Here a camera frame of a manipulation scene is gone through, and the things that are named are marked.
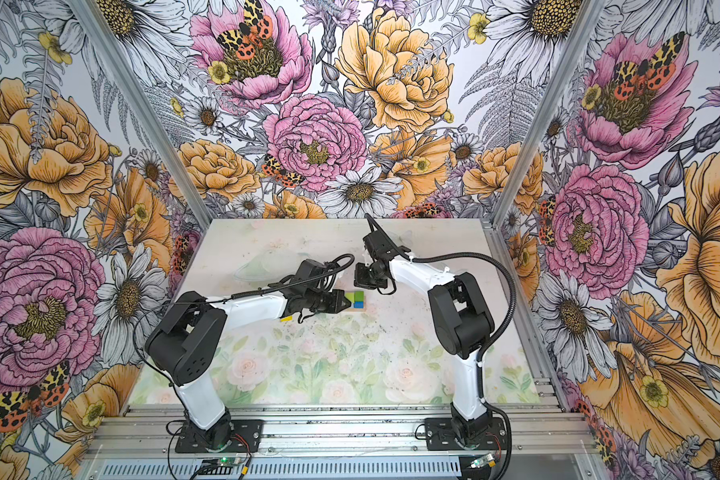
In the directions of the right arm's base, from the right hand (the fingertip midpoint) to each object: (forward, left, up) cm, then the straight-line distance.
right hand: (358, 290), depth 94 cm
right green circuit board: (-44, -30, -7) cm, 54 cm away
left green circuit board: (-42, +31, -6) cm, 53 cm away
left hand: (-6, +3, -1) cm, 7 cm away
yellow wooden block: (-19, +16, +17) cm, 30 cm away
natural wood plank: (-5, +1, -4) cm, 6 cm away
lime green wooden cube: (-2, +3, 0) cm, 3 cm away
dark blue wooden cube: (-3, 0, -3) cm, 4 cm away
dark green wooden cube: (-2, 0, -1) cm, 2 cm away
